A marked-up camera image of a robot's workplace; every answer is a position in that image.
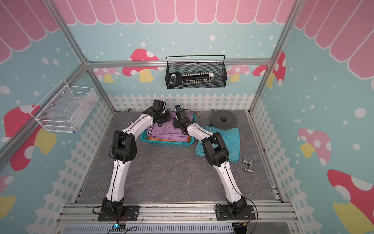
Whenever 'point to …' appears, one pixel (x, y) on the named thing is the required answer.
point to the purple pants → (167, 132)
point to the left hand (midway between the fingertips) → (170, 118)
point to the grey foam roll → (223, 119)
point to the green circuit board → (118, 227)
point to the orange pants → (188, 140)
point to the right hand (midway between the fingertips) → (177, 119)
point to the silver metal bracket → (248, 163)
